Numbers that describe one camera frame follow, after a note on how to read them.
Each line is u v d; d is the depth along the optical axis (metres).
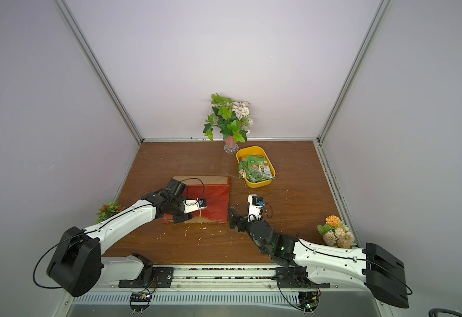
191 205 0.75
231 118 0.91
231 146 1.13
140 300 0.72
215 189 0.96
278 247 0.58
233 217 0.66
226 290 0.71
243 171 0.95
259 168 0.97
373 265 0.42
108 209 0.75
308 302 0.70
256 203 0.64
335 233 0.71
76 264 0.41
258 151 1.09
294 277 0.64
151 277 0.69
